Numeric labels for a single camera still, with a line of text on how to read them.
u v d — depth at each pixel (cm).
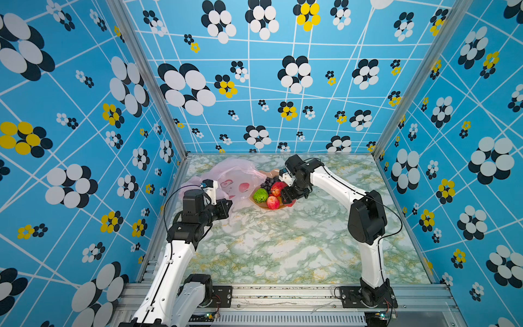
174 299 42
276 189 91
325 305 72
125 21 71
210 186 69
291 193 81
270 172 105
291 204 89
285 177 86
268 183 96
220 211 68
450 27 72
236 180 99
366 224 52
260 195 91
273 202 90
